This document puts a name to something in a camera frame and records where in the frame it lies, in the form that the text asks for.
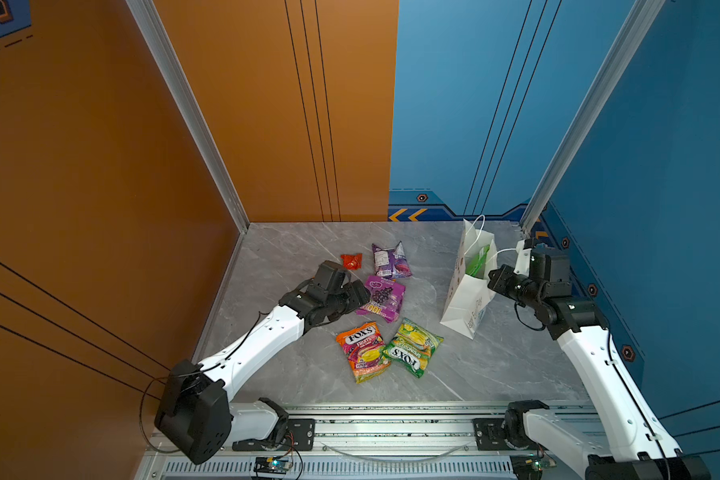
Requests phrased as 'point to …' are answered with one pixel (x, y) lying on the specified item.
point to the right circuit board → (530, 467)
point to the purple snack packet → (391, 263)
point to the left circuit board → (272, 465)
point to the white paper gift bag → (470, 296)
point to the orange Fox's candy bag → (364, 347)
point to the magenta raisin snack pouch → (386, 298)
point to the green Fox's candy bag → (411, 346)
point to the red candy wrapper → (352, 261)
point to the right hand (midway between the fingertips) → (485, 271)
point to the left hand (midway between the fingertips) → (363, 294)
